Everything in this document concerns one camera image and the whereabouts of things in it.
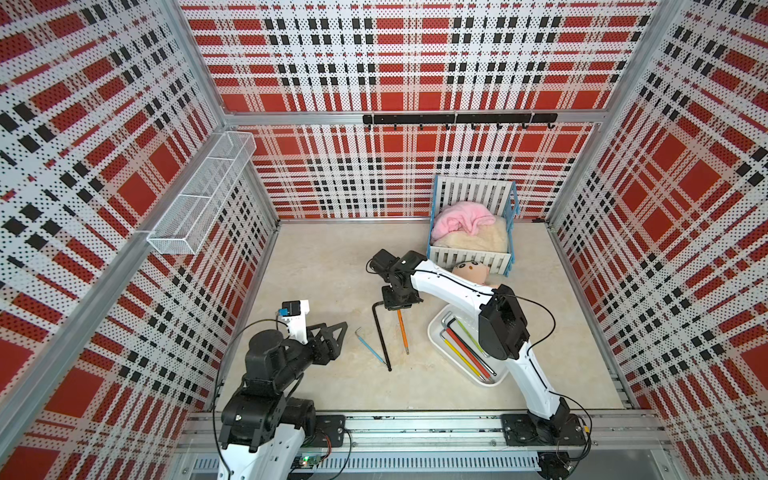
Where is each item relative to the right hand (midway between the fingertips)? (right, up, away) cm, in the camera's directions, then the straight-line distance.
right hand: (401, 303), depth 90 cm
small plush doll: (+23, +10, +6) cm, 26 cm away
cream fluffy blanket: (+32, +21, +15) cm, 41 cm away
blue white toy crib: (+37, +36, +19) cm, 55 cm away
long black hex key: (-6, -10, +1) cm, 12 cm away
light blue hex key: (-10, -13, -1) cm, 17 cm away
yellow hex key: (+17, -15, -4) cm, 23 cm away
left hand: (-14, -2, -20) cm, 24 cm away
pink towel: (+20, +28, +10) cm, 36 cm away
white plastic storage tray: (+17, -9, -1) cm, 19 cm away
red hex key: (+20, -14, -5) cm, 25 cm away
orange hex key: (+1, -8, -4) cm, 8 cm away
